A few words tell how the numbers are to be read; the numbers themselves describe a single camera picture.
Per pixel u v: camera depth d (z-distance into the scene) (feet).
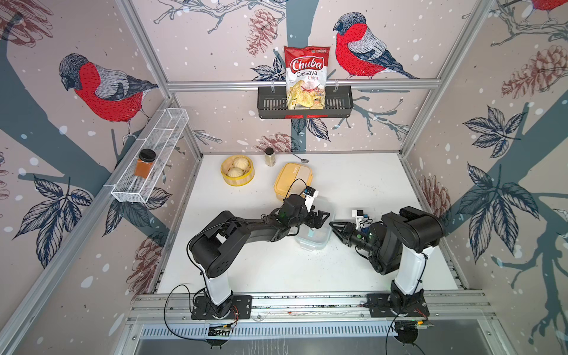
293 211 2.31
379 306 2.39
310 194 2.61
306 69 2.80
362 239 2.60
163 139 2.88
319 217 2.61
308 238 2.74
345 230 2.68
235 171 3.48
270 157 3.62
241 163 3.61
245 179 3.51
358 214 2.87
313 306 2.47
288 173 3.39
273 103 3.10
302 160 3.87
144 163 2.15
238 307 2.40
